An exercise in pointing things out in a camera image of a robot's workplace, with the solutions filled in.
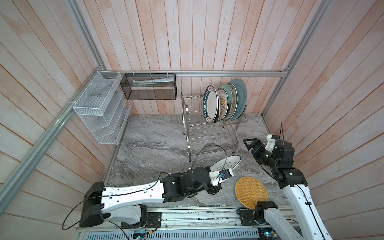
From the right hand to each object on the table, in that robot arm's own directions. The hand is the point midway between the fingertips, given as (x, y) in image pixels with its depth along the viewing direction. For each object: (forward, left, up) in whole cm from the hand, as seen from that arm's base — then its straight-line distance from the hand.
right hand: (246, 144), depth 74 cm
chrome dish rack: (+20, +21, -23) cm, 37 cm away
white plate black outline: (-8, +10, -5) cm, 14 cm away
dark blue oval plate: (+8, +16, +11) cm, 21 cm away
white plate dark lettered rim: (+20, +18, +9) cm, 28 cm away
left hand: (-17, +14, +1) cm, 22 cm away
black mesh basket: (+47, +59, +2) cm, 75 cm away
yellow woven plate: (-16, -5, -23) cm, 29 cm away
